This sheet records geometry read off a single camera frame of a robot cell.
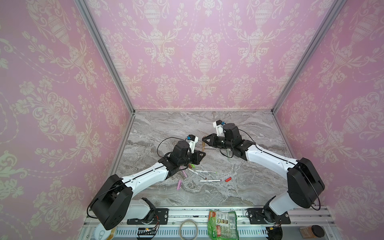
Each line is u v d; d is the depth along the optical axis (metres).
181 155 0.66
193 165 0.91
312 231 0.63
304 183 0.43
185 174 0.88
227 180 0.86
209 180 0.85
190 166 0.92
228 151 0.67
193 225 0.72
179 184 0.84
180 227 0.70
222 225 0.70
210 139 0.73
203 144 0.79
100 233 0.66
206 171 0.90
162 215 0.74
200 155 0.75
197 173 0.88
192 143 0.75
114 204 0.42
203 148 0.79
